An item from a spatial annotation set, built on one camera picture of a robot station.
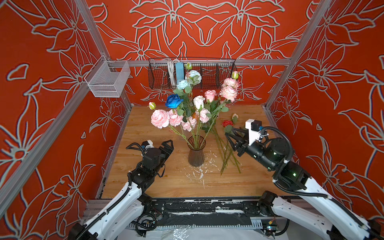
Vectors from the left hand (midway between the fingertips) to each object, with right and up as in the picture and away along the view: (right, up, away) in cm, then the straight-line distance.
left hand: (170, 144), depth 79 cm
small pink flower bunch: (+38, -10, +12) cm, 41 cm away
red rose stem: (+37, +9, +23) cm, 45 cm away
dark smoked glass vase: (+14, 0, -1) cm, 14 cm away
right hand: (+26, +8, -20) cm, 34 cm away
